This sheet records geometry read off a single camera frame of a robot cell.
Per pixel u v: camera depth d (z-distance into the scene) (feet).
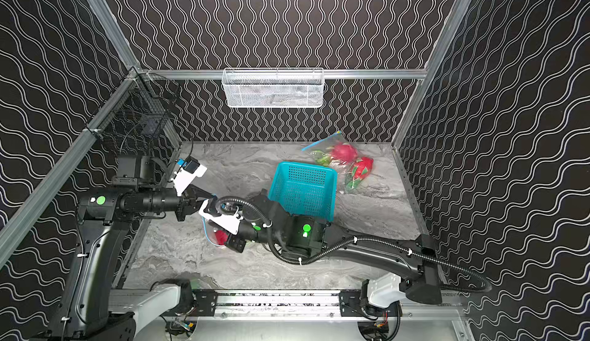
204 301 2.45
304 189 3.39
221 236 2.29
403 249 1.33
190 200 1.75
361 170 3.30
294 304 2.51
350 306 2.41
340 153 3.50
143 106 3.27
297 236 1.44
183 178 1.75
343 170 3.49
